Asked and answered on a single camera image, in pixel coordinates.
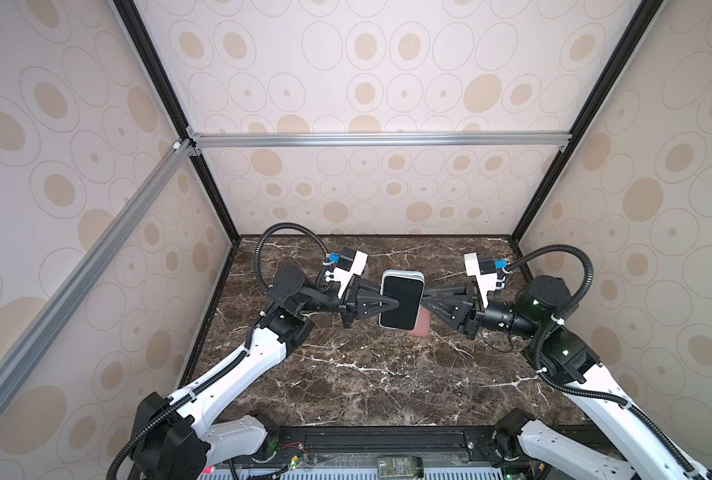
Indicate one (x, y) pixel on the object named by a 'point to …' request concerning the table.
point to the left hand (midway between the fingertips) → (399, 313)
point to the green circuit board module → (400, 467)
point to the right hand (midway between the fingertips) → (424, 303)
